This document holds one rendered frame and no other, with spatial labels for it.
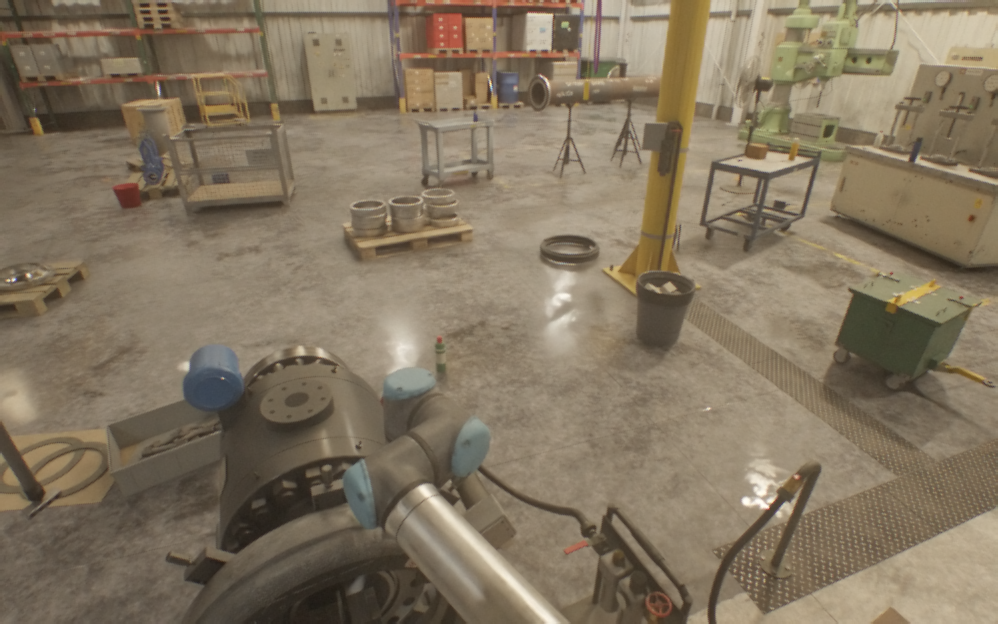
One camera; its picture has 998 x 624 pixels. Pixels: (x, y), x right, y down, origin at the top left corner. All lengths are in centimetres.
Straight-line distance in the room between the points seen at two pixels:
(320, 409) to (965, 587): 258
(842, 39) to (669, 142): 771
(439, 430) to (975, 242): 586
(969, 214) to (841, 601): 448
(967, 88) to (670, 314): 461
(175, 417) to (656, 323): 300
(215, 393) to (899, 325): 355
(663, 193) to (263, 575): 378
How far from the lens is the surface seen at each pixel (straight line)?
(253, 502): 155
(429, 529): 71
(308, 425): 161
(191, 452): 297
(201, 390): 175
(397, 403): 88
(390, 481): 75
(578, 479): 262
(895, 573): 279
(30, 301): 533
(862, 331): 388
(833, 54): 1151
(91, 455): 343
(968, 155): 718
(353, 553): 122
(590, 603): 223
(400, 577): 155
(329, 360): 212
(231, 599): 128
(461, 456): 80
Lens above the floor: 190
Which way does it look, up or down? 29 degrees down
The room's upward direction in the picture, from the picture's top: straight up
